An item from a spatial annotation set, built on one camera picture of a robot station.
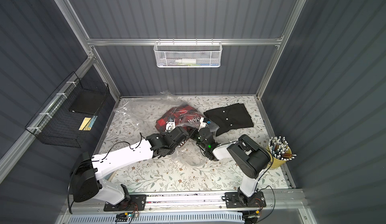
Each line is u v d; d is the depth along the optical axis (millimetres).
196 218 770
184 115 912
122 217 721
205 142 710
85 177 408
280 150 713
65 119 721
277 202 733
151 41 1825
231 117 1059
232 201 725
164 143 587
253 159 490
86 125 642
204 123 835
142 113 1118
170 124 696
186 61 882
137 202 740
